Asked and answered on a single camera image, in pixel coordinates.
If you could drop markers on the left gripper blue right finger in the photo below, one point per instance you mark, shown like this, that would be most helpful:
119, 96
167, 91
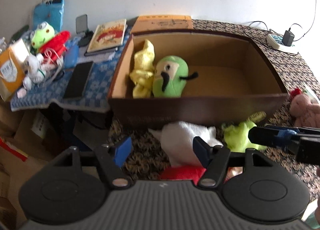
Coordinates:
203, 151

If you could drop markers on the white and red plush toy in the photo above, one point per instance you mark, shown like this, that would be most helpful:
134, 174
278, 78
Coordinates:
176, 141

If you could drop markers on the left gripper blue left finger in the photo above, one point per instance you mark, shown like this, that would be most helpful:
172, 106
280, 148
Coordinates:
120, 151

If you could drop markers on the blue patterned cloth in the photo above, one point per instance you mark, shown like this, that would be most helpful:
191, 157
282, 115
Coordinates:
94, 98

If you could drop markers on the black smartphone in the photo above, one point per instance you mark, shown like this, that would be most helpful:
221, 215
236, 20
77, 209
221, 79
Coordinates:
78, 81

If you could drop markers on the pink teddy bear plush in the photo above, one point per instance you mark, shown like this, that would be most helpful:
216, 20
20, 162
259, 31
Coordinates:
306, 112

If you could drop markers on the red illustrated book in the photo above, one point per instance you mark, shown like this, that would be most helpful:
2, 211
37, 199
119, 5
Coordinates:
107, 37

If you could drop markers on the blue pencil pouch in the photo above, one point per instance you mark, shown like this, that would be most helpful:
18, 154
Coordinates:
50, 11

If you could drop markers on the orange yellow book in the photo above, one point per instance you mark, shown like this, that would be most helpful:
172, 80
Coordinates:
161, 22

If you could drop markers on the green frog plush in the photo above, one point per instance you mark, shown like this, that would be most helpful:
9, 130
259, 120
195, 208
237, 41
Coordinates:
43, 33

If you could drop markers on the orange tissue box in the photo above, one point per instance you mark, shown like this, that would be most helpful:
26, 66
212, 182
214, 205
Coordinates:
12, 72

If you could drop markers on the yellow plush toy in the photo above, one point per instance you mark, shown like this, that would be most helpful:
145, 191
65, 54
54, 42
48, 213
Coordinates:
143, 71

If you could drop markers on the green round plush toy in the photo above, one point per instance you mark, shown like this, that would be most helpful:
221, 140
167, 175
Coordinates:
171, 76

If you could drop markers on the blue soft case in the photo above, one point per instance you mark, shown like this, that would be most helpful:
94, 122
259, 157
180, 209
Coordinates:
71, 57

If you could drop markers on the lime green dinosaur plush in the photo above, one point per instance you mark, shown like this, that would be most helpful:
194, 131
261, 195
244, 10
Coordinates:
236, 137

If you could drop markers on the brown cardboard box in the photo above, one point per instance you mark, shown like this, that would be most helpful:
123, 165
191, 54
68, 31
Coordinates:
235, 80

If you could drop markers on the small standing mirror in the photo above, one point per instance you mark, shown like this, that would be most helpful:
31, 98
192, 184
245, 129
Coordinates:
81, 26

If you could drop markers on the black power adapter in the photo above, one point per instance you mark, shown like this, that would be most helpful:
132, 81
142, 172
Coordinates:
288, 38

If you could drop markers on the white power strip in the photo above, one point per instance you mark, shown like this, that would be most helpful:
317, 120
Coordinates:
275, 41

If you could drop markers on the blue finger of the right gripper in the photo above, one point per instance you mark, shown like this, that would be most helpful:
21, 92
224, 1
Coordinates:
290, 139

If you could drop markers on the white small plush toy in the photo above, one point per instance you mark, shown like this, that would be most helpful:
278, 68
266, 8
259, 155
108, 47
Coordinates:
35, 74

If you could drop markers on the red plush cushion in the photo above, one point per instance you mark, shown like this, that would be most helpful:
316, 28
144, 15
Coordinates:
57, 43

